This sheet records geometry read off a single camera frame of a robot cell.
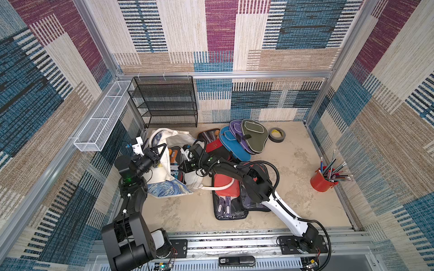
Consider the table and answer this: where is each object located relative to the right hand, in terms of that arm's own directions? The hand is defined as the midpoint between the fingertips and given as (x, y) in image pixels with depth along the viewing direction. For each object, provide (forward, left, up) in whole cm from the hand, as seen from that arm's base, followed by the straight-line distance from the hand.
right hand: (182, 168), depth 97 cm
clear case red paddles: (-19, -25, -1) cm, 31 cm away
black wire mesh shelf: (+40, +14, +16) cm, 45 cm away
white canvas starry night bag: (-15, +2, +15) cm, 22 cm away
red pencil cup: (-11, -72, +6) cm, 73 cm away
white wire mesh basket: (-2, +31, +32) cm, 45 cm away
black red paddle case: (+14, -17, +2) cm, 23 cm away
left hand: (-3, +2, +25) cm, 25 cm away
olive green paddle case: (+24, -46, +1) cm, 52 cm away
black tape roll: (+25, -58, -1) cm, 63 cm away
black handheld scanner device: (-43, -27, +2) cm, 51 cm away
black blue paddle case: (+13, -29, +4) cm, 32 cm away
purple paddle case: (+27, -31, +6) cm, 42 cm away
